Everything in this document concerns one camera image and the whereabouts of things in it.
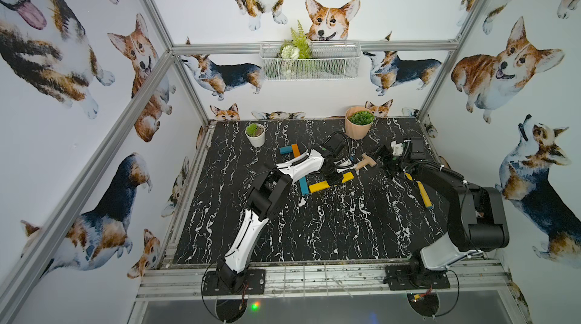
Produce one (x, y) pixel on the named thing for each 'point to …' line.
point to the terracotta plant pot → (358, 122)
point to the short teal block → (285, 150)
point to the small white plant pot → (256, 134)
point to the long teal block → (304, 185)
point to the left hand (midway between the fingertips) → (341, 176)
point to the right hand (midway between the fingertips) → (369, 156)
